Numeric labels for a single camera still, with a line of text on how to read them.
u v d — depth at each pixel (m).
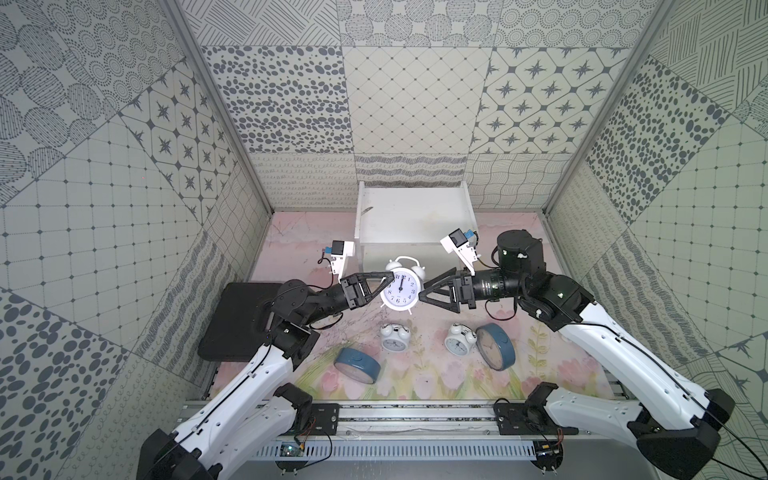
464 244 0.55
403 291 0.60
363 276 0.58
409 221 0.73
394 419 0.76
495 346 0.77
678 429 0.39
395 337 0.80
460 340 0.80
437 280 0.63
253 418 0.56
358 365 0.72
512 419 0.74
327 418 0.73
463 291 0.52
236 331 0.84
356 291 0.56
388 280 0.59
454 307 0.52
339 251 0.60
